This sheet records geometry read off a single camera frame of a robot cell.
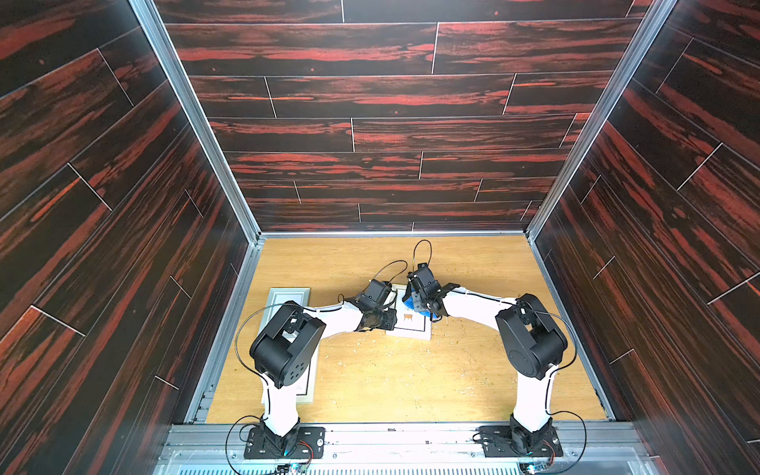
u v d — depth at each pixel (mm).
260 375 515
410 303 965
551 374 536
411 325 939
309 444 722
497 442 731
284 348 496
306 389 817
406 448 724
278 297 1015
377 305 768
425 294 766
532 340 507
